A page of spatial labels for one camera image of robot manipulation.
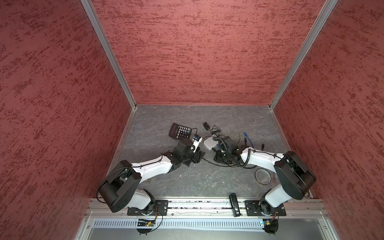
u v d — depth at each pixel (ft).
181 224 2.54
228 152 2.32
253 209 2.42
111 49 2.90
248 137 3.38
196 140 2.49
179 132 3.36
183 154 2.19
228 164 2.59
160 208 2.44
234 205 2.38
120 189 1.40
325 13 2.39
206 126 3.49
